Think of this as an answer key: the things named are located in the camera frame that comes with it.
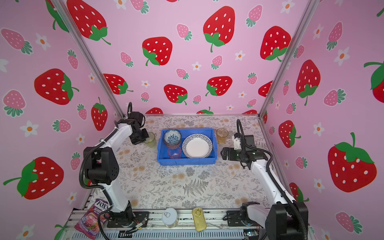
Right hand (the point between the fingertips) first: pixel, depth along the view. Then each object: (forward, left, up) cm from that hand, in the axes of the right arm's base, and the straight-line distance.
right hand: (228, 152), depth 84 cm
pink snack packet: (-42, +66, -11) cm, 79 cm away
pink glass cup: (+2, +34, -10) cm, 35 cm away
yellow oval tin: (-33, +13, -10) cm, 37 cm away
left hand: (+6, +53, -2) cm, 53 cm away
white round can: (-35, +27, -8) cm, 45 cm away
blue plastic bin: (-4, +39, -10) cm, 41 cm away
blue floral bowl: (+10, +37, -6) cm, 38 cm away
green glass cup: (+4, +49, -3) cm, 49 cm away
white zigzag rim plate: (+9, +19, -11) cm, 24 cm away
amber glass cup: (+23, +3, -12) cm, 26 cm away
